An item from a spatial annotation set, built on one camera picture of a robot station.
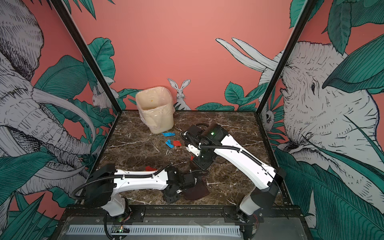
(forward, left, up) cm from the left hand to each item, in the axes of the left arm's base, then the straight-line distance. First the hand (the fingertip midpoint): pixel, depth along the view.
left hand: (170, 195), depth 75 cm
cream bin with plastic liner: (+43, +9, +20) cm, 48 cm away
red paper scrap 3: (+17, +14, -4) cm, 22 cm away
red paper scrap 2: (+23, -12, -6) cm, 27 cm away
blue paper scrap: (+43, +4, -6) cm, 44 cm away
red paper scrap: (+34, -1, -5) cm, 35 cm away
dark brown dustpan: (+2, -15, -1) cm, 16 cm away
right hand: (+8, -15, +19) cm, 25 cm away
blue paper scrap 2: (+35, +4, -5) cm, 35 cm away
